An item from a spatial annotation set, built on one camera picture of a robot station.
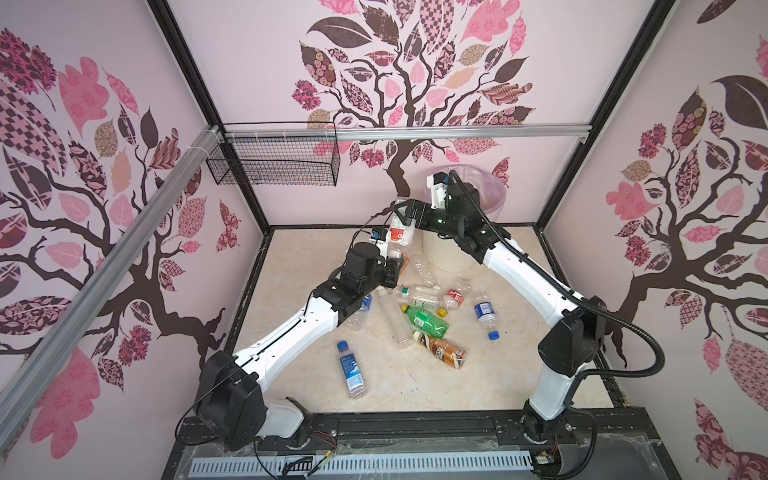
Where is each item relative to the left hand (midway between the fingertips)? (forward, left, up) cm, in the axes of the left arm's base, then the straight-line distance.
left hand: (396, 263), depth 79 cm
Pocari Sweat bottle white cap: (-2, +9, -19) cm, 21 cm away
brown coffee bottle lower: (-17, -13, -18) cm, 28 cm away
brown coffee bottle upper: (+16, -4, -20) cm, 26 cm away
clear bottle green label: (+3, -9, -23) cm, 24 cm away
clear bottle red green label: (+4, -1, +8) cm, 9 cm away
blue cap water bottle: (-24, +12, -18) cm, 32 cm away
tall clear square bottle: (-5, 0, -23) cm, 24 cm away
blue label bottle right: (-6, -28, -19) cm, 34 cm away
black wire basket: (+38, +39, +10) cm, 55 cm away
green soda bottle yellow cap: (-8, -9, -18) cm, 22 cm away
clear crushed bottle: (+12, -11, -22) cm, 27 cm away
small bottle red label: (0, -19, -18) cm, 26 cm away
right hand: (+10, -2, +12) cm, 16 cm away
